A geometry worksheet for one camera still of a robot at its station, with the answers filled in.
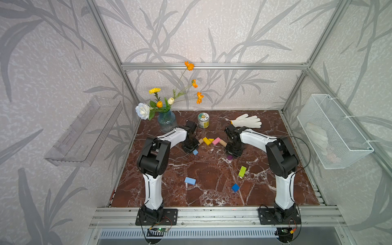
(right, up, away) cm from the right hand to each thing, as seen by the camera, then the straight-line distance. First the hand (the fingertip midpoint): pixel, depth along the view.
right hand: (227, 154), depth 96 cm
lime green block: (+8, -8, -7) cm, 14 cm away
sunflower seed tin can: (-15, +23, +9) cm, 29 cm away
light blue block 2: (-22, -12, -11) cm, 28 cm away
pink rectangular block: (-6, +8, +6) cm, 12 cm away
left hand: (-19, +3, +2) cm, 20 cm away
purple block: (+1, -1, -5) cm, 5 cm away
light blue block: (-20, +2, -1) cm, 20 cm away
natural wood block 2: (-2, +7, +5) cm, 9 cm away
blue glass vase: (-39, +22, +3) cm, 45 cm away
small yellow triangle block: (-10, +9, +5) cm, 14 cm away
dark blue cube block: (+3, -15, -14) cm, 21 cm away
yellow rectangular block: (-13, +8, +6) cm, 16 cm away
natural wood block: (-17, +8, +6) cm, 20 cm away
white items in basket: (+45, +14, -19) cm, 51 cm away
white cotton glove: (+21, +21, +16) cm, 34 cm away
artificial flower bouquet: (-43, +26, -21) cm, 55 cm away
